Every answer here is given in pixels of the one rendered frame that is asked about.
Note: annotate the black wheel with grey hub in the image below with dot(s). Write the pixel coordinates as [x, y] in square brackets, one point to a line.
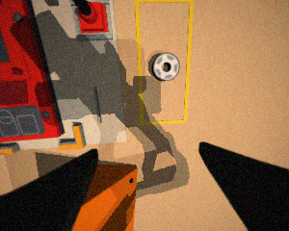
[173, 67]

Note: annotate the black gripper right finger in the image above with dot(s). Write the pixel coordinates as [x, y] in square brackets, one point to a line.
[257, 191]

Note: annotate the yellow rectangular outline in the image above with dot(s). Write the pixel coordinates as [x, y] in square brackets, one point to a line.
[138, 33]

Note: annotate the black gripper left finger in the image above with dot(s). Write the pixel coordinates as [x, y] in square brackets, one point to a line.
[52, 202]

